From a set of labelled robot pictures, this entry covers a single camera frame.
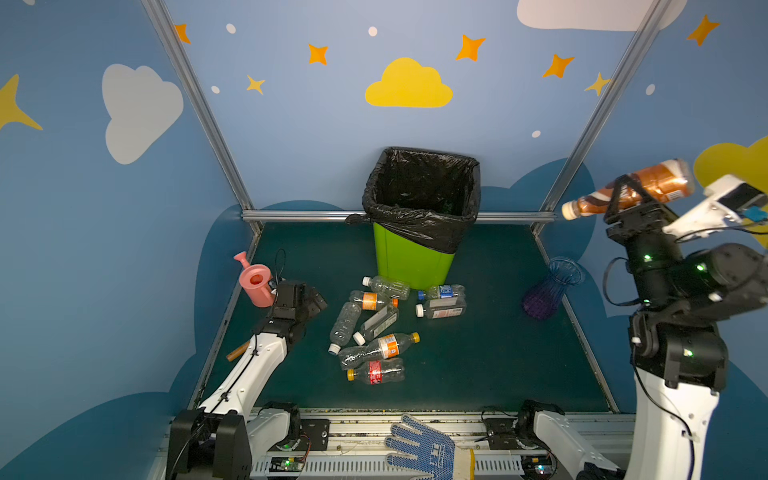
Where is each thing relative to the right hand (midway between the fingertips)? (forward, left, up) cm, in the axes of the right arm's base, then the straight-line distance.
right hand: (627, 179), depth 47 cm
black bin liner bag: (+40, +25, -38) cm, 60 cm away
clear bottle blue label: (+13, +20, -55) cm, 60 cm away
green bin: (+15, +36, -40) cm, 56 cm away
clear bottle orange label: (-8, +39, -53) cm, 66 cm away
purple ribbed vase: (+9, -9, -50) cm, 51 cm away
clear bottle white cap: (+12, +38, -53) cm, 66 cm away
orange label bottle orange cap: (+7, +44, -54) cm, 70 cm away
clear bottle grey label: (+7, +21, -55) cm, 60 cm away
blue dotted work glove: (-33, +25, -58) cm, 71 cm away
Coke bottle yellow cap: (-15, +40, -52) cm, 67 cm away
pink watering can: (+12, +83, -53) cm, 99 cm away
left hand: (+2, +60, -47) cm, 77 cm away
